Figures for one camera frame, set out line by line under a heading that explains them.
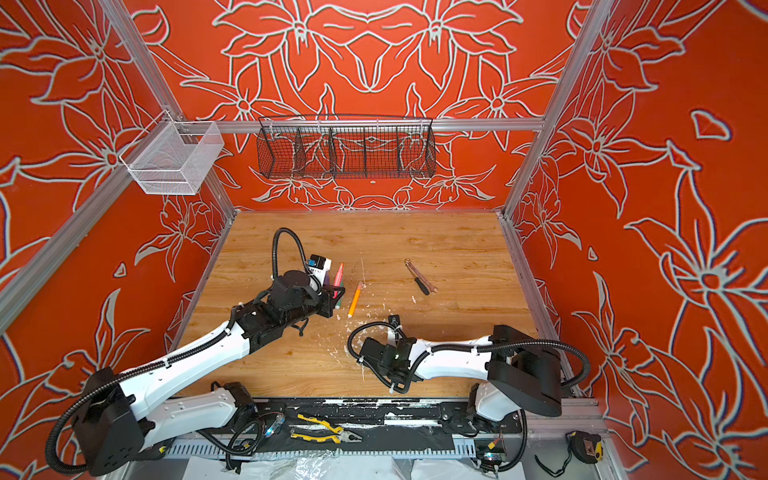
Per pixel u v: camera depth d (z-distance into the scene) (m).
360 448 0.70
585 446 0.67
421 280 0.99
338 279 0.76
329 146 1.01
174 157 0.92
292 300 0.59
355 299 0.94
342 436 0.70
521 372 0.42
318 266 0.67
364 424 0.73
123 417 0.38
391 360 0.61
